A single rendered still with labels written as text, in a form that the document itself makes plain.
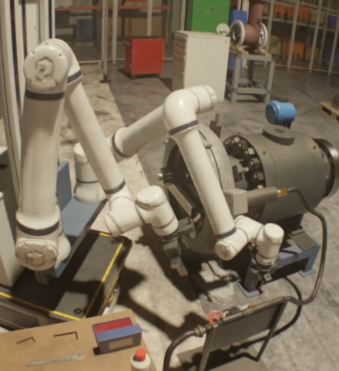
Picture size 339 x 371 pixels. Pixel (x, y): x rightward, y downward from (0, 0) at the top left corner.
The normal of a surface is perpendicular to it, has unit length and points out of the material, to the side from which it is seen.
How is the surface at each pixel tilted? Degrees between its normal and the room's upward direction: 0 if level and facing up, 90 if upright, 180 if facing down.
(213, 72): 90
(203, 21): 90
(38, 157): 91
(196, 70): 90
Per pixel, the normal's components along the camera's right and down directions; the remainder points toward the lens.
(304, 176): 0.34, 0.03
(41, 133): 0.33, 0.53
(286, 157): 0.26, -0.38
